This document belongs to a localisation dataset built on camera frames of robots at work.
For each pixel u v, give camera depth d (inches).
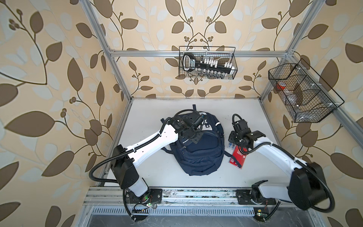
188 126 21.3
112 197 30.0
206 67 33.3
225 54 35.8
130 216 27.2
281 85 34.8
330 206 14.9
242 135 25.6
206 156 31.2
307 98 28.6
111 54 36.3
